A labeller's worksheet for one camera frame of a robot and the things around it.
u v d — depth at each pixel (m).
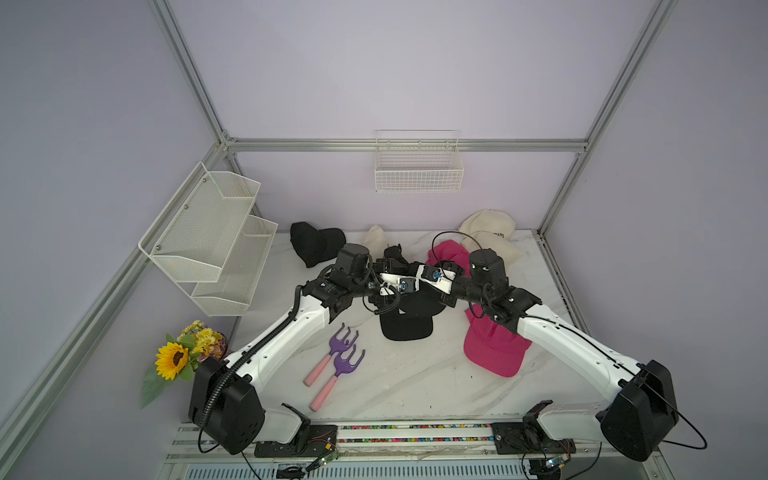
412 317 0.96
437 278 0.63
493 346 0.87
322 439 0.73
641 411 0.40
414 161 0.96
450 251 1.15
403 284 0.64
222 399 0.40
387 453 0.73
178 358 0.63
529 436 0.65
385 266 0.69
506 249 1.07
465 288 0.65
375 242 1.08
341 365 0.86
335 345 0.90
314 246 1.12
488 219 1.15
